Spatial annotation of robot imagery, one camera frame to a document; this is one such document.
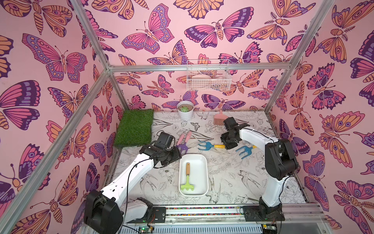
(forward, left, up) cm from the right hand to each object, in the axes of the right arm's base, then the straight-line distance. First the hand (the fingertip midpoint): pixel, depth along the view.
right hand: (218, 142), depth 96 cm
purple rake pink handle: (0, +23, -5) cm, 23 cm away
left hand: (-14, +23, +9) cm, 29 cm away
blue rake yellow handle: (-3, -20, -3) cm, 20 cm away
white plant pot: (+24, +22, -1) cm, 32 cm away
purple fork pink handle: (+4, +26, -4) cm, 26 cm away
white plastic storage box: (-22, +13, -5) cm, 26 cm away
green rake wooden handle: (-27, +19, -3) cm, 34 cm away
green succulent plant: (+24, +23, +7) cm, 34 cm away
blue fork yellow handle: (+1, +6, -5) cm, 8 cm away
